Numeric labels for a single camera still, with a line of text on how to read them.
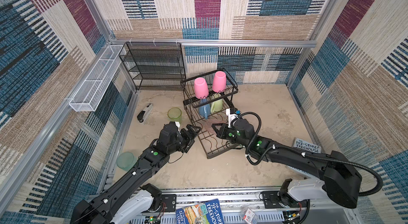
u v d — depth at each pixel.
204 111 0.94
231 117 0.71
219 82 0.86
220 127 0.72
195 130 0.70
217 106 1.01
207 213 0.69
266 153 0.56
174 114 1.02
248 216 0.69
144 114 1.02
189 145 0.75
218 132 0.74
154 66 1.11
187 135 0.68
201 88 0.83
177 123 0.76
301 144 0.89
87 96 0.71
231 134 0.67
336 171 0.47
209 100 0.82
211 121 1.04
